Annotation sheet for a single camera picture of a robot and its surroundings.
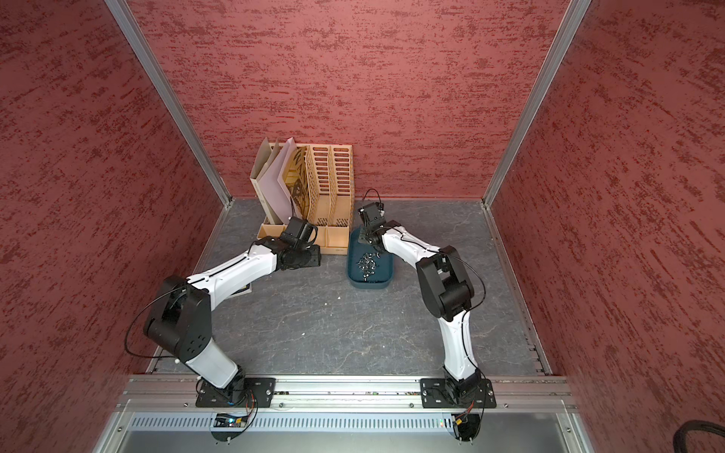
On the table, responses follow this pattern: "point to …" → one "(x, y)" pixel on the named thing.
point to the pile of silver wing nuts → (367, 264)
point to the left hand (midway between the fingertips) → (313, 261)
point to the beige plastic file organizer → (330, 182)
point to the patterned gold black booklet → (296, 180)
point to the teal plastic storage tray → (383, 276)
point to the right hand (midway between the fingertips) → (368, 238)
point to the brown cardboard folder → (267, 152)
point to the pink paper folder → (282, 208)
